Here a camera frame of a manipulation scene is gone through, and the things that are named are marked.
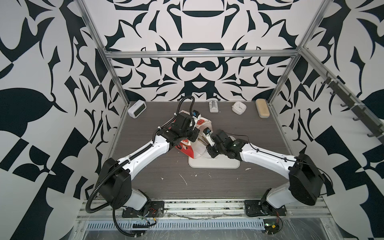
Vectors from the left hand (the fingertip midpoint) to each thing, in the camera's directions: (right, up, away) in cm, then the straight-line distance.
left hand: (198, 126), depth 81 cm
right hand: (+6, -11, +4) cm, 13 cm away
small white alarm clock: (+32, +12, +33) cm, 48 cm away
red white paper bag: (-1, -14, +10) cm, 17 cm away
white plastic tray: (+11, -21, +6) cm, 24 cm away
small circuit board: (+34, -46, -10) cm, 58 cm away
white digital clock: (-42, +11, +26) cm, 51 cm away
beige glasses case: (+49, +12, +31) cm, 59 cm away
